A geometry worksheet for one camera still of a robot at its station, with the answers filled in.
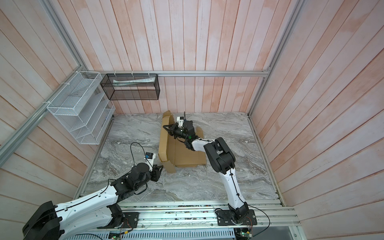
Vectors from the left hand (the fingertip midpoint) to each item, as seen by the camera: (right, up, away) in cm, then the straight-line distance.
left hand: (160, 169), depth 82 cm
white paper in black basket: (-28, +51, +8) cm, 59 cm away
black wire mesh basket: (-26, +53, +24) cm, 64 cm away
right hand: (-1, +24, +9) cm, 26 cm away
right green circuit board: (+42, -28, -11) cm, 52 cm away
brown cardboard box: (+5, +6, +16) cm, 18 cm away
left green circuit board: (-20, -29, -11) cm, 37 cm away
